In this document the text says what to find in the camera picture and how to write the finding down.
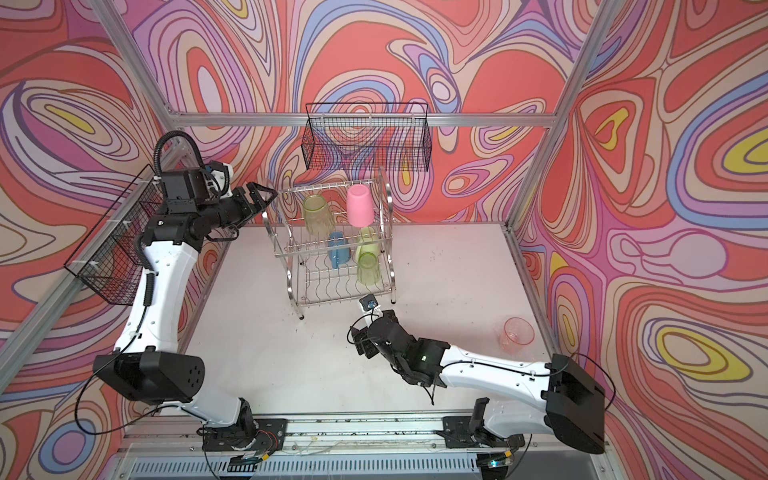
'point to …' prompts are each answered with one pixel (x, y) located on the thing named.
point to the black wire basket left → (109, 257)
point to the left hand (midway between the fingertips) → (269, 197)
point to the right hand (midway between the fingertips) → (367, 327)
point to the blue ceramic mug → (339, 252)
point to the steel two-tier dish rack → (311, 278)
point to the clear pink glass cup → (515, 334)
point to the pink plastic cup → (360, 211)
